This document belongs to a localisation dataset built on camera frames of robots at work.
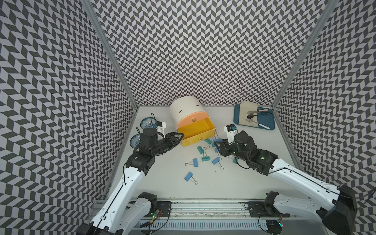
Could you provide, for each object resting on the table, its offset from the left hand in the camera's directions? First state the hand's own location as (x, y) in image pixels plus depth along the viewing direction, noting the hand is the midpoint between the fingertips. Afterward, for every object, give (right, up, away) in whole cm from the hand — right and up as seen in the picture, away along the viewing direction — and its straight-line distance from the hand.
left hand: (182, 138), depth 72 cm
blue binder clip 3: (+19, -16, +17) cm, 31 cm away
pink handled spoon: (+50, +15, +40) cm, 66 cm away
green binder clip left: (+10, -11, +23) cm, 27 cm away
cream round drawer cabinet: (-2, +17, +17) cm, 24 cm away
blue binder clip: (+3, -24, +12) cm, 27 cm away
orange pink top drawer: (+5, +10, +12) cm, 17 cm away
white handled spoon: (+61, +3, +39) cm, 73 cm away
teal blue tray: (+61, +12, +39) cm, 73 cm away
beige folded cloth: (+46, +19, +43) cm, 66 cm away
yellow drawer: (+7, +2, +11) cm, 14 cm away
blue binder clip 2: (+6, -17, +17) cm, 25 cm away
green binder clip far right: (+25, -9, -6) cm, 27 cm away
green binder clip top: (+15, -5, +24) cm, 29 cm away
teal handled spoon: (+49, +12, +39) cm, 64 cm away
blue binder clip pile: (+19, -1, +5) cm, 20 cm away
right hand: (+19, -4, +3) cm, 20 cm away
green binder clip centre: (+12, -15, +18) cm, 27 cm away
